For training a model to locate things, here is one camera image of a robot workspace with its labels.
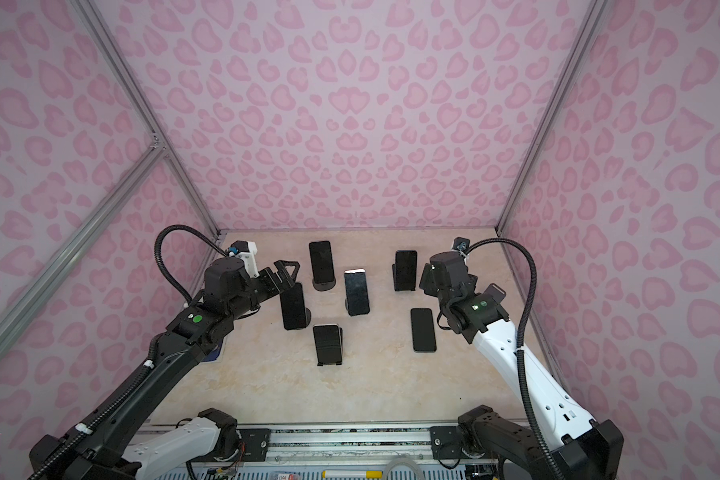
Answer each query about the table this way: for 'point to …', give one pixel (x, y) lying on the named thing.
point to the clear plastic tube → (399, 461)
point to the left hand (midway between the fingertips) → (289, 265)
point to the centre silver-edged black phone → (356, 291)
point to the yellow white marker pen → (352, 474)
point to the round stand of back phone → (323, 286)
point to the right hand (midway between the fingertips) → (442, 270)
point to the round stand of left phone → (308, 316)
